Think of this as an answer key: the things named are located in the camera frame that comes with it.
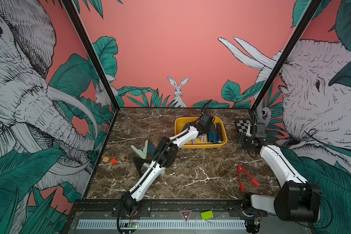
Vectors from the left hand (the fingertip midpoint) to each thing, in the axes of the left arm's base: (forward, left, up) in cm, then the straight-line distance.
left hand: (216, 125), depth 100 cm
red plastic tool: (-37, -16, -8) cm, 41 cm away
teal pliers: (-7, +1, -5) cm, 9 cm away
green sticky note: (-51, +15, -6) cm, 54 cm away
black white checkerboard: (+4, -21, -5) cm, 22 cm away
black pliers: (-22, +53, -7) cm, 58 cm away
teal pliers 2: (-8, +5, -2) cm, 9 cm away
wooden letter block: (-19, +74, -7) cm, 77 cm away
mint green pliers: (-16, +51, -7) cm, 54 cm away
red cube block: (-20, +69, -7) cm, 72 cm away
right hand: (-13, -11, +7) cm, 18 cm away
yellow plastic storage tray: (-8, +12, -8) cm, 16 cm away
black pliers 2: (-4, -2, -3) cm, 5 cm away
